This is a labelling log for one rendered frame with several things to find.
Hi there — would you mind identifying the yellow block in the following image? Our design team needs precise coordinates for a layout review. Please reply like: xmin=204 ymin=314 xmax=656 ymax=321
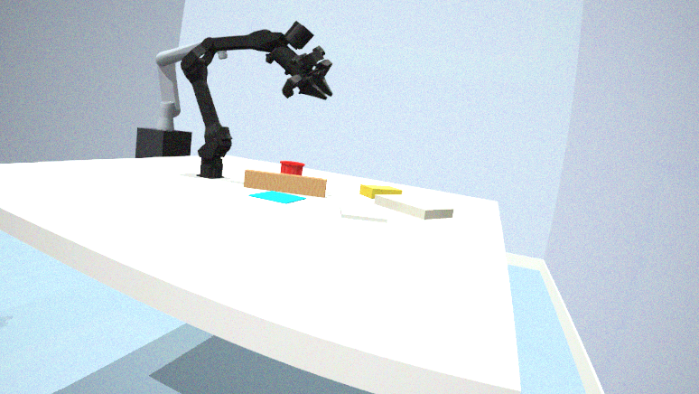
xmin=359 ymin=184 xmax=403 ymax=199

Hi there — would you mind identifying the cream flat box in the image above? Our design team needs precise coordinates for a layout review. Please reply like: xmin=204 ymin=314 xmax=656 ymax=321
xmin=374 ymin=195 xmax=454 ymax=220

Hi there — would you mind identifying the tan wooden plank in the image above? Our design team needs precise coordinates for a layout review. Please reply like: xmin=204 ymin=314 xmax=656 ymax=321
xmin=244 ymin=169 xmax=327 ymax=198

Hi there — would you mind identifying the red cup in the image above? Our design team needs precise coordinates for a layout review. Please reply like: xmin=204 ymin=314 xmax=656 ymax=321
xmin=280 ymin=161 xmax=305 ymax=175

